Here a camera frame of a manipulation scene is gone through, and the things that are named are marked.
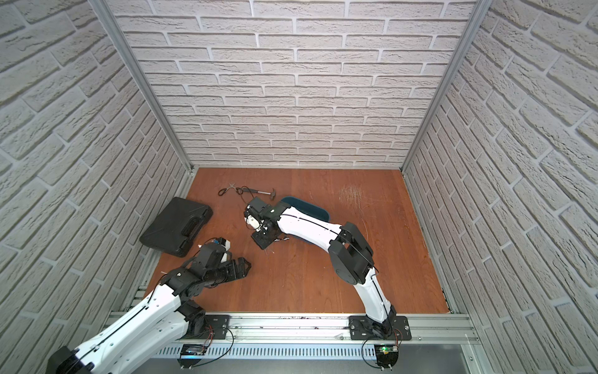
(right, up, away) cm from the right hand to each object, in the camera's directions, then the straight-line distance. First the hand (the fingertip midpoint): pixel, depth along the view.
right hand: (266, 238), depth 86 cm
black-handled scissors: (-26, +18, +24) cm, 39 cm away
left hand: (-7, -8, -5) cm, 12 cm away
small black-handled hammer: (-2, +17, +23) cm, 28 cm away
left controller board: (-21, -33, -16) cm, 42 cm away
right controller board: (+40, -33, -16) cm, 54 cm away
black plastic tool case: (-39, +3, +8) cm, 39 cm away
